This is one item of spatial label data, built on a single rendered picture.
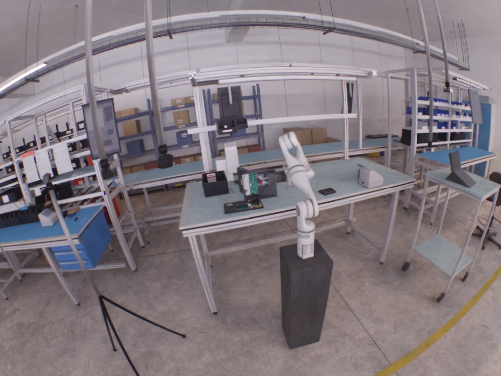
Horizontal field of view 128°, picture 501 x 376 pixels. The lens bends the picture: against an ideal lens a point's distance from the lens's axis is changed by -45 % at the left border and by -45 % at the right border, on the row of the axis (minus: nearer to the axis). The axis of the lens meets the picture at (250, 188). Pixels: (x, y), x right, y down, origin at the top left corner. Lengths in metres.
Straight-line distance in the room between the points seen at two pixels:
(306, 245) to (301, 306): 0.42
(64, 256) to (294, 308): 1.99
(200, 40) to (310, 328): 5.75
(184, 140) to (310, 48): 4.07
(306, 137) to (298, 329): 4.17
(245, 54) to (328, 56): 2.32
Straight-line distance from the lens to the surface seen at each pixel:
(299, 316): 1.50
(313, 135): 5.16
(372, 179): 1.81
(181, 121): 5.10
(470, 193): 1.95
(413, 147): 3.66
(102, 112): 2.12
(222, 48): 5.79
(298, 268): 1.20
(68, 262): 2.36
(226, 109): 3.30
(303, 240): 1.19
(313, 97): 6.27
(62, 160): 2.66
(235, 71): 1.74
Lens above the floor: 1.65
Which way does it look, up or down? 20 degrees down
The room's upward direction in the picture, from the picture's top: 6 degrees counter-clockwise
